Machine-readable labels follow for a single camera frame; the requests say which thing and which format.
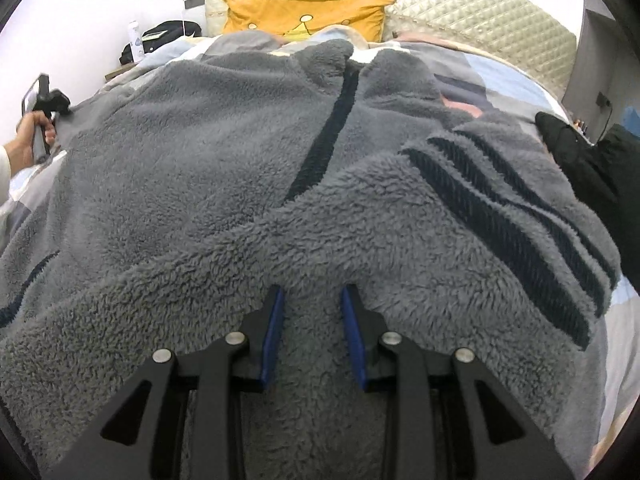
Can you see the yellow crown pillow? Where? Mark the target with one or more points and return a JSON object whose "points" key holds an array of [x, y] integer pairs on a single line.
{"points": [[297, 20]]}

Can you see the white spray bottle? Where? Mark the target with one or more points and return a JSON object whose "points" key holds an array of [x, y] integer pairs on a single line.
{"points": [[136, 43]]}

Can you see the grey fleece jacket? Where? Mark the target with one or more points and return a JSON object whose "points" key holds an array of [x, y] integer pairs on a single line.
{"points": [[280, 209]]}

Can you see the wall socket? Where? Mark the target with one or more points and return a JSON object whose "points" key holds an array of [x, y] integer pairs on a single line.
{"points": [[191, 4]]}

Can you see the grey wardrobe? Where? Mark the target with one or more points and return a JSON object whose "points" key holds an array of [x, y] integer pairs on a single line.
{"points": [[604, 82]]}

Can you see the wooden nightstand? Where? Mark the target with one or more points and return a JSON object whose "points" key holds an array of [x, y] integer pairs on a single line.
{"points": [[119, 71]]}

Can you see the black bag on nightstand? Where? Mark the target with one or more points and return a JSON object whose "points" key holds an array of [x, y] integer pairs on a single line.
{"points": [[161, 34]]}

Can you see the person's left hand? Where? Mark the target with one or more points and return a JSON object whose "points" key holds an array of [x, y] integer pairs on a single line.
{"points": [[19, 150]]}

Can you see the cream quilted headboard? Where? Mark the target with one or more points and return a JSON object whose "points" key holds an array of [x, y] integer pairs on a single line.
{"points": [[475, 15]]}

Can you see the black garment on bed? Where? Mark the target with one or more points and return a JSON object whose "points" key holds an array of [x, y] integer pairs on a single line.
{"points": [[605, 177]]}

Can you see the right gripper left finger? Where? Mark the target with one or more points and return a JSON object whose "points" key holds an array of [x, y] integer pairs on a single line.
{"points": [[138, 434]]}

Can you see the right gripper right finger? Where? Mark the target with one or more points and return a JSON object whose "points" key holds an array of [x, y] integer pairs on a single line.
{"points": [[448, 416]]}

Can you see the patchwork quilt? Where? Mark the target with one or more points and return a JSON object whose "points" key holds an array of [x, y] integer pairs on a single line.
{"points": [[500, 80]]}

